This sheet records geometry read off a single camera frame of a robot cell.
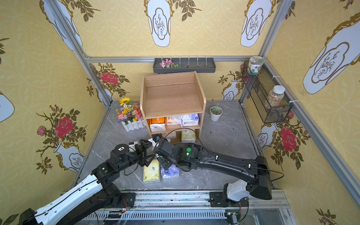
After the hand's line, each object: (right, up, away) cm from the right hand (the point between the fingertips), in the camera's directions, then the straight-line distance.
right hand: (164, 151), depth 71 cm
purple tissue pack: (+4, -14, +9) cm, 17 cm away
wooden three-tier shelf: (+5, +24, +5) cm, 25 cm away
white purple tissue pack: (+14, +16, +10) cm, 23 cm away
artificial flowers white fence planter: (-25, +18, +21) cm, 38 cm away
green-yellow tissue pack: (-8, -14, +7) cm, 18 cm away
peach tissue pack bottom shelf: (+2, +5, +23) cm, 23 cm away
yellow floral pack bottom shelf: (+13, +5, +20) cm, 24 cm away
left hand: (-6, +2, +3) cm, 7 cm away
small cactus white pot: (+34, +20, +32) cm, 51 cm away
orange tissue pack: (-4, +13, +7) cm, 16 cm away
